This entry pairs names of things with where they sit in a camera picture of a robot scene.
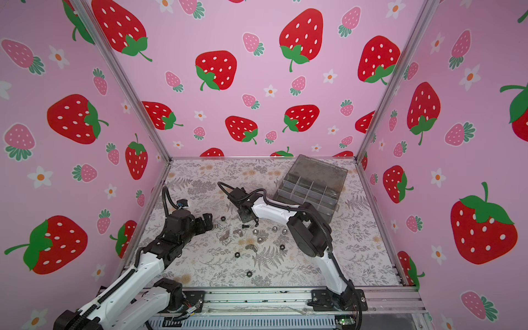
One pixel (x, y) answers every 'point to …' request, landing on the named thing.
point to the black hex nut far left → (223, 218)
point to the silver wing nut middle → (238, 232)
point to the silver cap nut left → (255, 232)
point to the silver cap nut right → (274, 229)
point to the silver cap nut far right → (284, 232)
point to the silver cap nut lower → (260, 240)
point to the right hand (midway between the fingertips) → (246, 215)
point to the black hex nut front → (249, 273)
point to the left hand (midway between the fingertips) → (204, 217)
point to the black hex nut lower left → (237, 254)
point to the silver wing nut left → (225, 236)
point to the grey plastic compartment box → (313, 181)
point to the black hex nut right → (282, 247)
